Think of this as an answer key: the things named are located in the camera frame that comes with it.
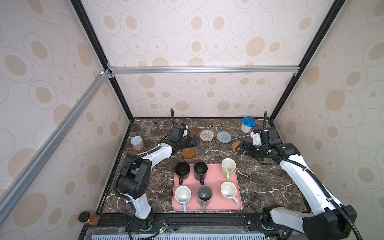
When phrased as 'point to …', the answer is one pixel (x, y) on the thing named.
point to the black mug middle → (200, 171)
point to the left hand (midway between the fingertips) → (198, 138)
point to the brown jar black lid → (88, 218)
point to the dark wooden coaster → (192, 132)
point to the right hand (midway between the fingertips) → (243, 150)
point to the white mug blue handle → (183, 194)
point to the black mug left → (182, 170)
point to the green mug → (228, 166)
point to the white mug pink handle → (228, 191)
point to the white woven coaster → (206, 135)
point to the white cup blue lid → (248, 122)
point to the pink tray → (214, 178)
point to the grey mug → (204, 195)
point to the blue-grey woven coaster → (224, 137)
